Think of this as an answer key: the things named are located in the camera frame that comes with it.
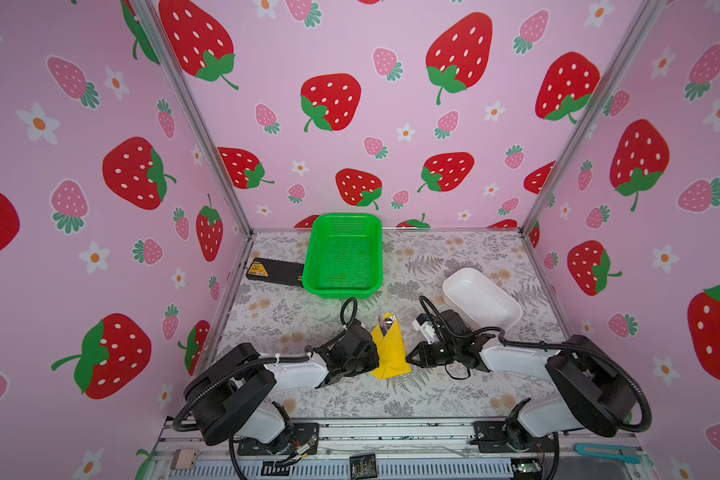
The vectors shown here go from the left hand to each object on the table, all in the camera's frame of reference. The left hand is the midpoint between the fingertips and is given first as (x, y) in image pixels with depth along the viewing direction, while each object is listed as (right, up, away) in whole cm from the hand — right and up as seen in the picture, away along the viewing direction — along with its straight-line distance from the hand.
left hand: (384, 358), depth 86 cm
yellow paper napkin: (+3, -1, +1) cm, 3 cm away
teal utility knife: (+58, -18, -15) cm, 62 cm away
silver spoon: (+1, +8, +7) cm, 11 cm away
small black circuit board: (-6, -19, -17) cm, 27 cm away
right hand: (+6, 0, -1) cm, 6 cm away
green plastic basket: (-15, +30, +27) cm, 43 cm away
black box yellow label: (-39, +25, +21) cm, 51 cm away
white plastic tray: (+35, +14, +13) cm, 40 cm away
